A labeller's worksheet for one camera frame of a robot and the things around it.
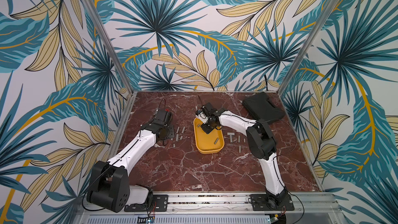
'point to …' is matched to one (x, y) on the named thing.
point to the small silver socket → (183, 129)
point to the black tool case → (261, 109)
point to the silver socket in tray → (216, 141)
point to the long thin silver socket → (230, 137)
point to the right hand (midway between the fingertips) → (206, 126)
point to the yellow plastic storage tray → (212, 142)
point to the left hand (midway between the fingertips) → (169, 134)
